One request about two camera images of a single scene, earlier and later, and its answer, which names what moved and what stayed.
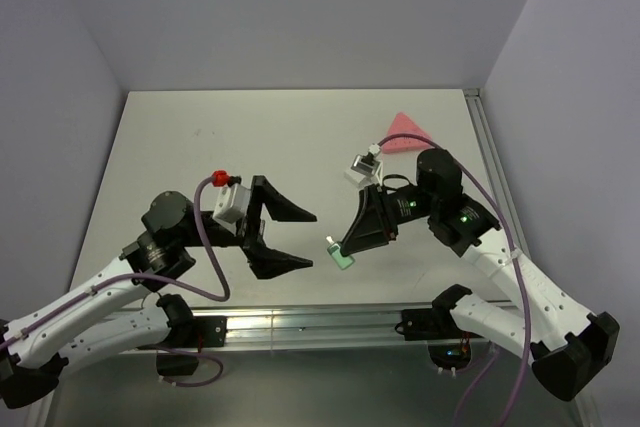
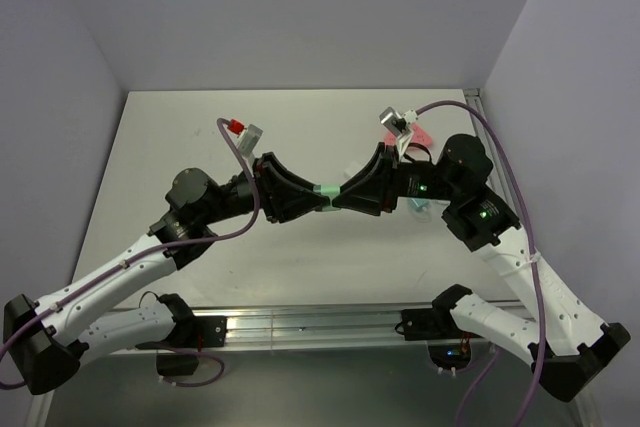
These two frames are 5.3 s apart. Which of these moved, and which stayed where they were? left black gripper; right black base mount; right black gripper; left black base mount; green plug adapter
Moved: left black gripper; green plug adapter; right black gripper
Stayed: left black base mount; right black base mount
